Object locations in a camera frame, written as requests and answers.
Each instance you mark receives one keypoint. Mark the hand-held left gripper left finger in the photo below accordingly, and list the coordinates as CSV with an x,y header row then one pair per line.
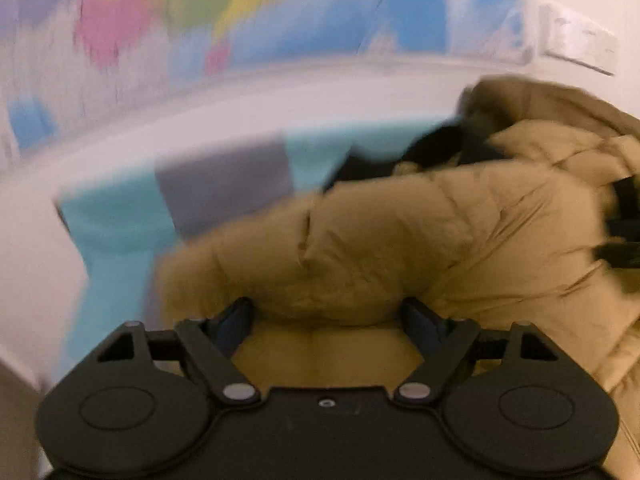
x,y
235,321

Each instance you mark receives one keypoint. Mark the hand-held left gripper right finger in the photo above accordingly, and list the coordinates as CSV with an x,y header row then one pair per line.
x,y
421,321

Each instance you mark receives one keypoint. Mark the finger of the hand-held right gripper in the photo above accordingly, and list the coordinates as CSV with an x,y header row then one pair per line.
x,y
627,205
620,256

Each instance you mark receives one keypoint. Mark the tan down jacket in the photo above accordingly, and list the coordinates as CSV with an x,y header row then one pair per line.
x,y
400,240

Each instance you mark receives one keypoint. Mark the teal and grey bed sheet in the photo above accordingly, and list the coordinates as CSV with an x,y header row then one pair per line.
x,y
115,240

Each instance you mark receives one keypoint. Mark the white wall switch plate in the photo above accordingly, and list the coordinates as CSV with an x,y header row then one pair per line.
x,y
580,37

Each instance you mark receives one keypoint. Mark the colourful wall map poster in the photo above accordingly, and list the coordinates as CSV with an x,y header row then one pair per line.
x,y
250,10

